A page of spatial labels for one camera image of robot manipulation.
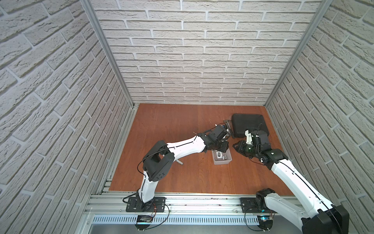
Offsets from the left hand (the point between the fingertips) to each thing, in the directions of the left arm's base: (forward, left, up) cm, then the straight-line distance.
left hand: (229, 146), depth 84 cm
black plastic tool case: (+24, -16, -9) cm, 30 cm away
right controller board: (-36, -14, -11) cm, 40 cm away
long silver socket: (-5, +30, -11) cm, 32 cm away
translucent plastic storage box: (-3, +4, -11) cm, 12 cm away
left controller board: (-35, +46, -12) cm, 59 cm away
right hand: (-1, -2, +3) cm, 4 cm away
